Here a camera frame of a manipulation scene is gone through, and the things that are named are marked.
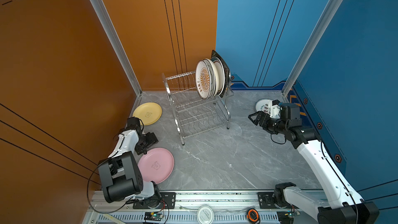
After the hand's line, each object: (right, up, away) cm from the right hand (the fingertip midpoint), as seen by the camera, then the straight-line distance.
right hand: (252, 119), depth 75 cm
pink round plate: (-50, -26, +10) cm, 57 cm away
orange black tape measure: (-2, -42, -8) cm, 43 cm away
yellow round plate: (-62, +1, +33) cm, 70 cm away
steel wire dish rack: (-30, +1, +27) cm, 41 cm away
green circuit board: (-47, -44, -5) cm, 65 cm away
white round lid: (-23, -40, -10) cm, 47 cm away
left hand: (-54, -15, +13) cm, 58 cm away
